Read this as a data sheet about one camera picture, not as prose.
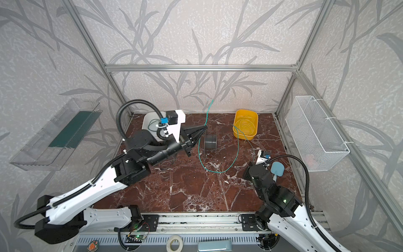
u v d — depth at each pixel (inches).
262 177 19.5
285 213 18.2
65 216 15.4
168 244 26.8
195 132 18.7
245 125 43.6
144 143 14.8
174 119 16.2
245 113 45.5
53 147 24.9
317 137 24.5
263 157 23.9
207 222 29.7
